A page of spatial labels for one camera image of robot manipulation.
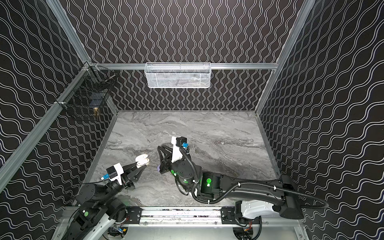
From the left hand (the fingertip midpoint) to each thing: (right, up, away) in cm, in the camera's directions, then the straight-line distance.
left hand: (143, 164), depth 59 cm
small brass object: (-34, +23, +24) cm, 48 cm away
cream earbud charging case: (-1, +1, +1) cm, 2 cm away
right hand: (+6, +6, 0) cm, 9 cm away
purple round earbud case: (-1, -10, +30) cm, 32 cm away
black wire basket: (-46, +34, +33) cm, 66 cm away
